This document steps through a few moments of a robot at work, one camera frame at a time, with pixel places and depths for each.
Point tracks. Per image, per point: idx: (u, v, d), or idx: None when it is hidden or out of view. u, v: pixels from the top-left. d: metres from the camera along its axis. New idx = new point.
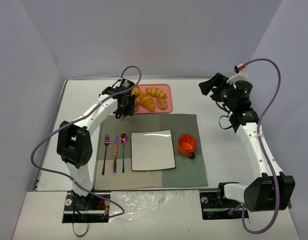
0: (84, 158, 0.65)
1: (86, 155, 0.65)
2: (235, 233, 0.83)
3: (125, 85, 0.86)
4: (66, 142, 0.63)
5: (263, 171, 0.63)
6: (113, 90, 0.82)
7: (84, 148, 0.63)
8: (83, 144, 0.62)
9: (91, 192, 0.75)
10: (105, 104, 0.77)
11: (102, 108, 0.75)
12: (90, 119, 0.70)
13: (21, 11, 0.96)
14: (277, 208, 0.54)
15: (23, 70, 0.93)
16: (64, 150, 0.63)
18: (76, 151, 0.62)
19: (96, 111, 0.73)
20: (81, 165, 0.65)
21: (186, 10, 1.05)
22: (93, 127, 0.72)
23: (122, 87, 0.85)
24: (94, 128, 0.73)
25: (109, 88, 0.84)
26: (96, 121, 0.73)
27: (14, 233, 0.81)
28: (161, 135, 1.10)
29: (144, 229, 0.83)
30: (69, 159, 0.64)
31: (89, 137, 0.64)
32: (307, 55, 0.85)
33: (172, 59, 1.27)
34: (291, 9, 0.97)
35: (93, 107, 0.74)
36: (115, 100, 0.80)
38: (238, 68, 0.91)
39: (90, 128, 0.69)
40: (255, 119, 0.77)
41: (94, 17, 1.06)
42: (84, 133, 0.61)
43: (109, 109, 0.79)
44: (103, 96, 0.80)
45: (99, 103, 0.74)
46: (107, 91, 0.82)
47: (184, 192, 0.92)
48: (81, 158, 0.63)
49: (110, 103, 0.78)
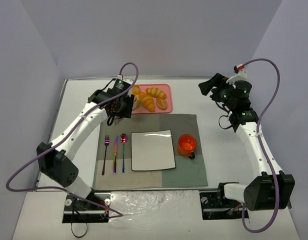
0: (68, 179, 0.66)
1: (70, 176, 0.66)
2: (234, 233, 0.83)
3: (119, 86, 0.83)
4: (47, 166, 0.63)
5: (263, 170, 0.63)
6: (102, 95, 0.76)
7: (66, 173, 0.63)
8: (63, 171, 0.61)
9: (84, 199, 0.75)
10: (90, 116, 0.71)
11: (85, 123, 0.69)
12: (71, 139, 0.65)
13: (21, 11, 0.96)
14: (277, 207, 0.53)
15: (23, 70, 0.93)
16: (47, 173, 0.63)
18: (58, 176, 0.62)
19: (78, 128, 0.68)
20: (64, 185, 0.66)
21: (185, 10, 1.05)
22: (76, 147, 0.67)
23: (116, 89, 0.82)
24: (78, 145, 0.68)
25: (97, 92, 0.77)
26: (79, 138, 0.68)
27: (14, 234, 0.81)
28: (161, 135, 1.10)
29: (143, 229, 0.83)
30: (54, 179, 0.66)
31: (70, 161, 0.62)
32: (307, 55, 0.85)
33: (172, 59, 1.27)
34: (291, 9, 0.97)
35: (76, 122, 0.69)
36: (101, 111, 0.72)
38: (237, 68, 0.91)
39: (70, 150, 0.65)
40: (255, 119, 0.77)
41: (94, 17, 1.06)
42: (63, 159, 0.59)
43: (95, 121, 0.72)
44: (88, 105, 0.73)
45: (82, 117, 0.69)
46: (95, 97, 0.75)
47: (184, 192, 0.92)
48: (64, 181, 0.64)
49: (96, 115, 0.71)
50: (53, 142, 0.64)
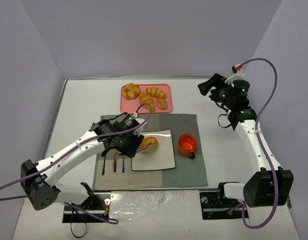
0: (42, 203, 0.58)
1: (46, 201, 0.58)
2: (234, 233, 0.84)
3: (127, 122, 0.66)
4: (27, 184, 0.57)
5: (262, 166, 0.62)
6: (105, 128, 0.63)
7: (39, 197, 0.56)
8: (37, 195, 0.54)
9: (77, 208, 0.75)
10: (85, 146, 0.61)
11: (78, 152, 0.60)
12: (57, 166, 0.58)
13: (21, 11, 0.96)
14: (276, 203, 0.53)
15: (23, 70, 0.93)
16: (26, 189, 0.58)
18: (32, 198, 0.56)
19: (69, 156, 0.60)
20: (37, 208, 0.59)
21: (185, 10, 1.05)
22: (62, 173, 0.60)
23: (123, 124, 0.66)
24: (65, 172, 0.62)
25: (103, 122, 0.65)
26: (67, 166, 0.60)
27: (14, 233, 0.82)
28: (161, 135, 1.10)
29: (143, 229, 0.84)
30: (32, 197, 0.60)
31: (49, 188, 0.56)
32: (307, 55, 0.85)
33: (172, 59, 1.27)
34: (291, 9, 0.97)
35: (69, 148, 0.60)
36: (98, 144, 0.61)
38: (236, 68, 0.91)
39: (53, 176, 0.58)
40: (253, 116, 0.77)
41: (93, 17, 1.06)
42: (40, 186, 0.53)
43: (90, 152, 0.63)
44: (89, 133, 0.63)
45: (76, 146, 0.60)
46: (98, 127, 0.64)
47: (184, 192, 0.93)
48: (37, 204, 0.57)
49: (92, 146, 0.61)
50: (39, 162, 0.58)
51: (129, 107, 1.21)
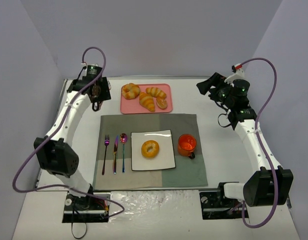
0: (72, 167, 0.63)
1: (73, 163, 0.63)
2: (235, 233, 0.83)
3: (93, 71, 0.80)
4: (47, 159, 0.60)
5: (261, 165, 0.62)
6: (81, 83, 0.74)
7: (68, 159, 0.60)
8: (64, 156, 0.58)
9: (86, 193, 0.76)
10: (75, 104, 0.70)
11: (73, 110, 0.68)
12: (65, 127, 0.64)
13: (21, 11, 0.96)
14: (275, 203, 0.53)
15: (23, 70, 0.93)
16: (50, 166, 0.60)
18: (61, 163, 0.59)
19: (68, 116, 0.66)
20: (69, 174, 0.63)
21: (185, 10, 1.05)
22: (71, 134, 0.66)
23: (90, 74, 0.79)
24: (72, 133, 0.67)
25: (74, 82, 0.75)
26: (72, 125, 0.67)
27: (14, 233, 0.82)
28: (161, 135, 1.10)
29: (144, 229, 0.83)
30: (58, 172, 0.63)
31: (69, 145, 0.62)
32: (307, 55, 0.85)
33: (172, 59, 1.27)
34: (291, 9, 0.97)
35: (64, 112, 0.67)
36: (84, 97, 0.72)
38: (235, 68, 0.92)
39: (67, 137, 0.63)
40: (253, 116, 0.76)
41: (93, 17, 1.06)
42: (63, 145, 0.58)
43: (81, 108, 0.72)
44: (71, 94, 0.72)
45: (69, 105, 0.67)
46: (75, 86, 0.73)
47: (184, 192, 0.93)
48: (69, 168, 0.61)
49: (81, 101, 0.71)
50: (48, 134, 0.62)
51: (129, 107, 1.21)
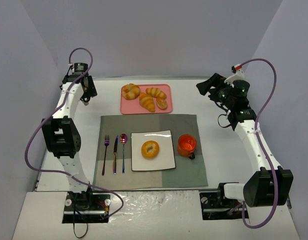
0: (77, 145, 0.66)
1: (78, 141, 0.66)
2: (234, 233, 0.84)
3: (80, 67, 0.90)
4: (54, 137, 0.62)
5: (261, 165, 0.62)
6: (72, 77, 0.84)
7: (74, 135, 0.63)
8: (71, 131, 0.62)
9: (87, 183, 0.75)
10: (72, 90, 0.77)
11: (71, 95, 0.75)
12: (67, 108, 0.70)
13: (21, 11, 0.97)
14: (275, 203, 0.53)
15: (23, 70, 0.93)
16: (56, 145, 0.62)
18: (68, 140, 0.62)
19: (68, 100, 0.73)
20: (75, 152, 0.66)
21: (185, 10, 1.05)
22: (72, 115, 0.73)
23: (77, 71, 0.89)
24: (73, 115, 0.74)
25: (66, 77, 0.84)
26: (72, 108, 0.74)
27: (14, 234, 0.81)
28: (161, 135, 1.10)
29: (144, 229, 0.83)
30: (63, 152, 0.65)
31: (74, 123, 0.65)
32: (307, 55, 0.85)
33: (172, 60, 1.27)
34: (291, 10, 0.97)
35: (62, 97, 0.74)
36: (79, 85, 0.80)
38: (235, 68, 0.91)
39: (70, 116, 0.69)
40: (253, 116, 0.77)
41: (93, 17, 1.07)
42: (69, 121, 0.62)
43: (77, 95, 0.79)
44: (66, 84, 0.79)
45: (67, 91, 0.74)
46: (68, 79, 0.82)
47: (184, 192, 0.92)
48: (75, 145, 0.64)
49: (77, 88, 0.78)
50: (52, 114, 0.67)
51: (129, 107, 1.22)
